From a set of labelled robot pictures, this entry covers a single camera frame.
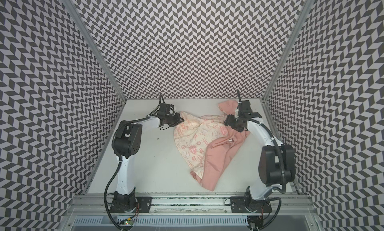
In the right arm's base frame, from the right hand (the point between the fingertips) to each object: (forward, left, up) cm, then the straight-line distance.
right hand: (230, 123), depth 90 cm
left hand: (+11, +30, -6) cm, 32 cm away
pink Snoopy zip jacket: (-10, +14, -9) cm, 20 cm away
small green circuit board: (-47, +52, -9) cm, 71 cm away
